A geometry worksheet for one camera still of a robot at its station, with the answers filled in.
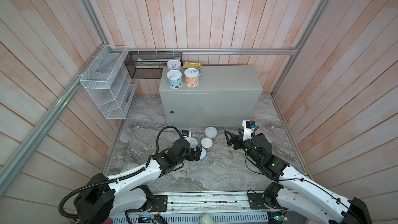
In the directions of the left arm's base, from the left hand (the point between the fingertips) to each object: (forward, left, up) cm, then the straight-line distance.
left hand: (194, 151), depth 82 cm
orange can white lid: (+13, -10, -1) cm, 16 cm away
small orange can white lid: (+6, -7, -2) cm, 10 cm away
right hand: (+6, -19, +11) cm, 23 cm away
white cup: (-30, -5, -1) cm, 30 cm away
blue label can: (0, -5, -4) cm, 6 cm away
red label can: (+6, +1, -3) cm, 7 cm away
